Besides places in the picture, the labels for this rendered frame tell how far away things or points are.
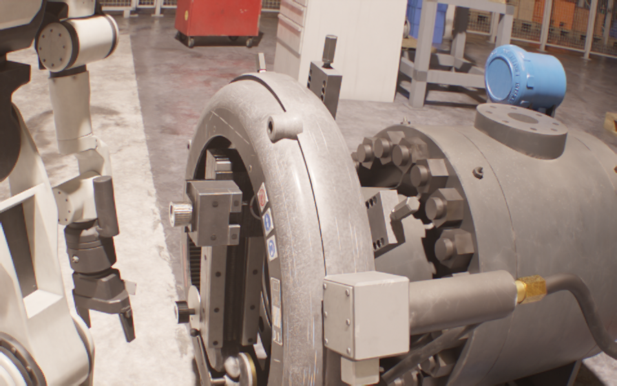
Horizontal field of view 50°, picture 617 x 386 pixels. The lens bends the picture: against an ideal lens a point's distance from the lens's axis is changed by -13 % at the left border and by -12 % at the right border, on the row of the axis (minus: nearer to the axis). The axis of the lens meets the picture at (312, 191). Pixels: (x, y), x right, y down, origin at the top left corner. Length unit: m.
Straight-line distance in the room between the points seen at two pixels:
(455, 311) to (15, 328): 0.63
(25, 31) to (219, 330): 0.75
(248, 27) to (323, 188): 5.70
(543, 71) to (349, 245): 0.89
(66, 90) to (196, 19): 5.42
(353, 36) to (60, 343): 4.33
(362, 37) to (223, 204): 4.03
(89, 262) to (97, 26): 0.38
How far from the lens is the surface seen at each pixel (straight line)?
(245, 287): 1.40
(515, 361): 1.44
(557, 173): 1.46
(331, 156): 1.08
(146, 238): 2.88
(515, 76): 1.72
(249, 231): 1.33
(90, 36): 1.11
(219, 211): 1.23
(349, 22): 5.13
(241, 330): 1.45
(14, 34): 0.95
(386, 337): 0.95
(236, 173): 1.28
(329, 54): 1.22
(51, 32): 1.10
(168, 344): 2.24
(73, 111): 1.14
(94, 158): 1.21
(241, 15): 6.67
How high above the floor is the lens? 1.26
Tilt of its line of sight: 21 degrees down
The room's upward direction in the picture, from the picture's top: 7 degrees clockwise
